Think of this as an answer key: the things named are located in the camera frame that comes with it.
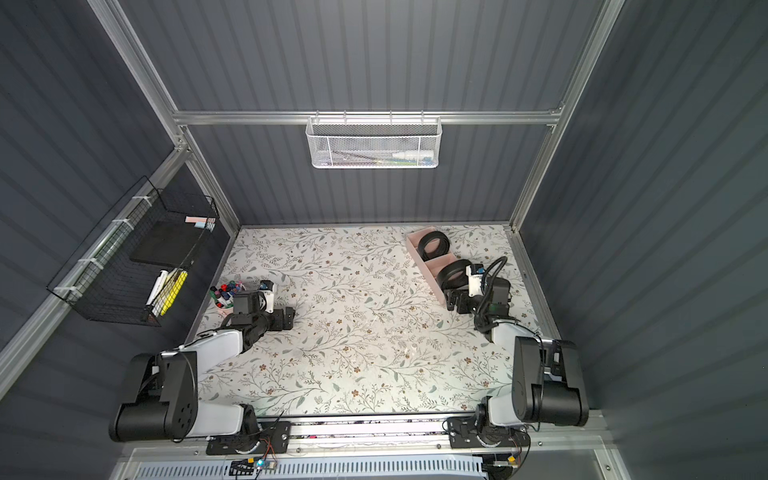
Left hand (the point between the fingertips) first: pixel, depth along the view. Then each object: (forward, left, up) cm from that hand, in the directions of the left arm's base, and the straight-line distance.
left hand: (277, 310), depth 93 cm
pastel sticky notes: (+16, +19, +24) cm, 34 cm away
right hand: (+4, -59, +4) cm, 60 cm away
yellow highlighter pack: (-6, +16, +24) cm, 30 cm away
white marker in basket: (-7, +20, +24) cm, 32 cm away
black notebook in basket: (+6, +22, +26) cm, 34 cm away
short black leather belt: (+22, -55, +3) cm, 59 cm away
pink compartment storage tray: (+14, -49, +3) cm, 51 cm away
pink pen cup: (-1, +12, +10) cm, 16 cm away
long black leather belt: (+8, -54, +12) cm, 55 cm away
